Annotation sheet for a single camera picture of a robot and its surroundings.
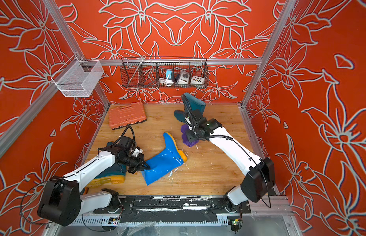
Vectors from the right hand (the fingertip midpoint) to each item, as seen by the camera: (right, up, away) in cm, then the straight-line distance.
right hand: (160, 174), depth 77 cm
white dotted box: (+21, +55, +18) cm, 62 cm away
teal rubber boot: (+17, +39, +12) cm, 45 cm away
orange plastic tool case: (-32, +32, +30) cm, 54 cm away
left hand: (-3, +9, -1) cm, 10 cm away
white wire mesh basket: (-54, +55, +13) cm, 78 cm away
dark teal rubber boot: (-25, -1, +2) cm, 26 cm away
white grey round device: (+13, +55, +14) cm, 59 cm away
